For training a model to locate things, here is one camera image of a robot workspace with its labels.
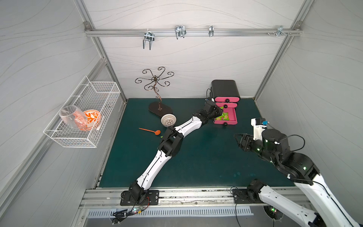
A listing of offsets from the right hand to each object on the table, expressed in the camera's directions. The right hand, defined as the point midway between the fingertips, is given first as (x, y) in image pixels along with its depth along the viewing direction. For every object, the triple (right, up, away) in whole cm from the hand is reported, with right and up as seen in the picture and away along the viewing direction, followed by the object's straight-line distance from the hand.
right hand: (239, 134), depth 65 cm
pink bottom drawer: (+11, +6, +42) cm, 44 cm away
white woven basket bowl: (-38, +4, +40) cm, 55 cm away
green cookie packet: (+5, +7, +41) cm, 42 cm away
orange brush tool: (-46, -4, +34) cm, 57 cm away
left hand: (+3, +11, +31) cm, 34 cm away
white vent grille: (-32, -40, +6) cm, 51 cm away
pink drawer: (+6, +16, +40) cm, 43 cm away
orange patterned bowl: (-72, +7, +1) cm, 72 cm away
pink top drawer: (+11, +20, +37) cm, 43 cm away
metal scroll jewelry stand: (-46, +12, +46) cm, 66 cm away
